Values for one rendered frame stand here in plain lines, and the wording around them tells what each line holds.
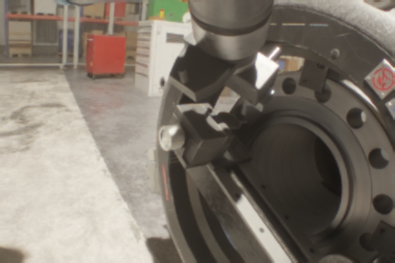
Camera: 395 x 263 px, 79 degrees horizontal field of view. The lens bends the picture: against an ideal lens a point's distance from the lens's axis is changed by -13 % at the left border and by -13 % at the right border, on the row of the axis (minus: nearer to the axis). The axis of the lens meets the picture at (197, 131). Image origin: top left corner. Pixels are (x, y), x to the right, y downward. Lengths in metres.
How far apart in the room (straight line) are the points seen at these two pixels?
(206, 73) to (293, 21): 0.16
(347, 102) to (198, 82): 0.29
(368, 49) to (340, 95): 0.17
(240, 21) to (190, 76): 0.09
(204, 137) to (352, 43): 0.27
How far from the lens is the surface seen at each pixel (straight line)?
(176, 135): 0.47
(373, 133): 0.49
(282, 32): 0.43
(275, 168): 0.76
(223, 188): 0.51
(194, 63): 0.33
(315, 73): 0.53
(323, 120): 0.53
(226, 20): 0.27
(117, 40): 5.77
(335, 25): 0.38
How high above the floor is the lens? 0.85
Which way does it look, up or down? 18 degrees down
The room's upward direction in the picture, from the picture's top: 7 degrees clockwise
